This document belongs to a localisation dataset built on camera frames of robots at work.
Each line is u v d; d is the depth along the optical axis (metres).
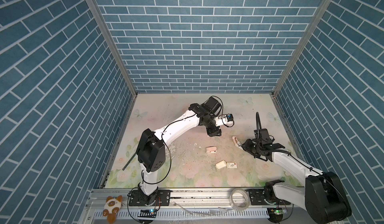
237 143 0.91
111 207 0.68
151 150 0.47
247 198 0.72
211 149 0.89
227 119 0.71
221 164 0.85
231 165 0.83
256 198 0.74
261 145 0.68
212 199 0.74
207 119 0.61
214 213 0.71
